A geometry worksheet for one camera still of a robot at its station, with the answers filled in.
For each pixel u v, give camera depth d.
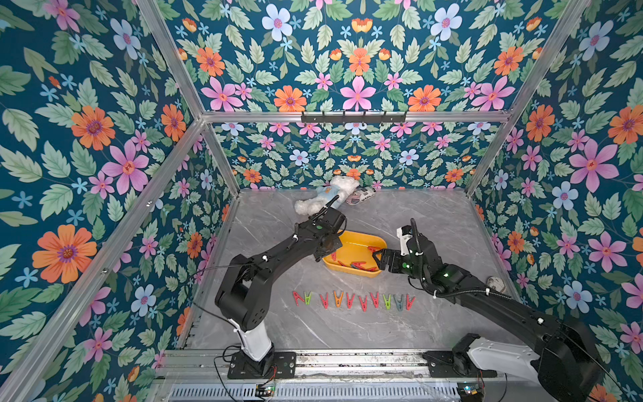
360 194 1.15
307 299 0.86
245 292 0.47
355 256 1.01
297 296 0.87
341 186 1.11
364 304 0.86
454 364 0.68
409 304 0.86
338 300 0.86
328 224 0.70
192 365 0.76
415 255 0.60
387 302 0.86
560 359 0.39
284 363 0.74
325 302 0.86
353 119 0.92
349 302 0.86
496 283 0.87
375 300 0.86
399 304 0.84
